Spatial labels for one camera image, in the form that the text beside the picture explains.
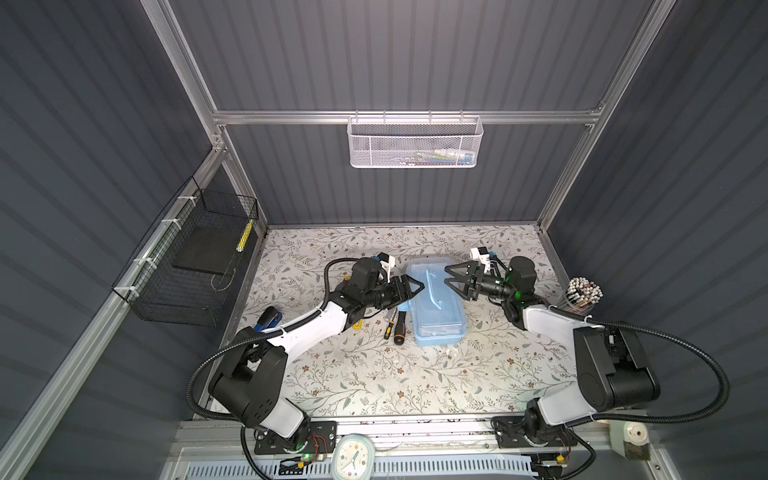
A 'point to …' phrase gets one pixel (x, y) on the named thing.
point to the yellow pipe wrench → (360, 325)
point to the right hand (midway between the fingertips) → (449, 280)
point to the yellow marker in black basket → (244, 236)
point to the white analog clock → (354, 458)
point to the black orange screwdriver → (400, 329)
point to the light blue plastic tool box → (436, 311)
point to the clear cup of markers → (581, 295)
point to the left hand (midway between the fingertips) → (418, 288)
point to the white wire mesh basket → (408, 142)
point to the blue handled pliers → (271, 318)
